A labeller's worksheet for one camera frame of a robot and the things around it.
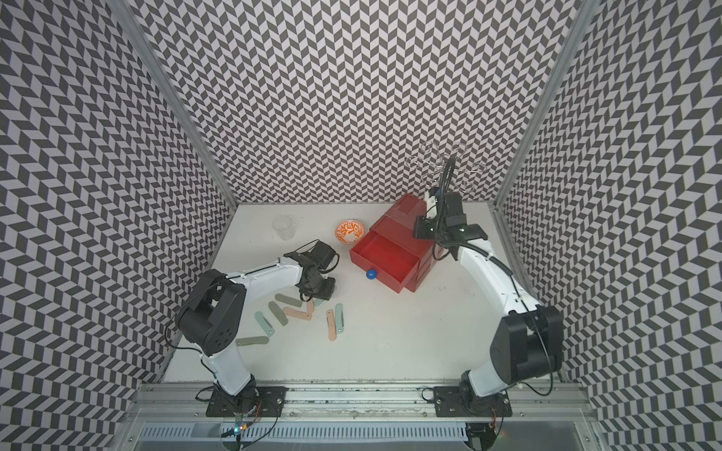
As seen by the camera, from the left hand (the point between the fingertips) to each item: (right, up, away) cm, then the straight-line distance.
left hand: (324, 295), depth 92 cm
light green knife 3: (-16, -9, -6) cm, 20 cm away
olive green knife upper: (-13, -2, +1) cm, 13 cm away
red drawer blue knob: (+18, +14, -9) cm, 25 cm away
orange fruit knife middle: (-8, -5, -3) cm, 10 cm away
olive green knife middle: (-15, -4, -3) cm, 16 cm away
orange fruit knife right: (+4, -10, -8) cm, 13 cm away
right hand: (+29, +22, -8) cm, 38 cm away
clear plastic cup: (-18, +23, +16) cm, 33 cm away
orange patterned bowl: (+7, +21, +13) cm, 26 cm away
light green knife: (+6, -6, -5) cm, 10 cm away
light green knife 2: (-2, -2, -2) cm, 3 cm away
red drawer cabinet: (+24, +24, -6) cm, 34 cm away
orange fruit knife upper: (-4, -3, -1) cm, 6 cm away
